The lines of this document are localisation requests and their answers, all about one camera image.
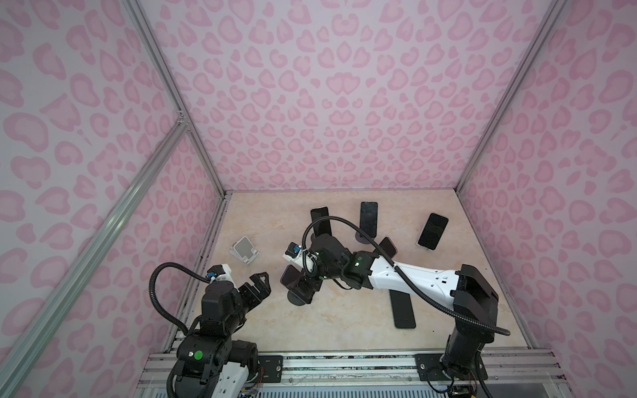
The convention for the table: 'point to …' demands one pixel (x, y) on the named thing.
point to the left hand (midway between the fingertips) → (258, 278)
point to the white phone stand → (243, 249)
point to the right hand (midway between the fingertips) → (296, 271)
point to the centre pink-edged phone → (387, 245)
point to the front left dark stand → (294, 299)
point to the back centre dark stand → (361, 238)
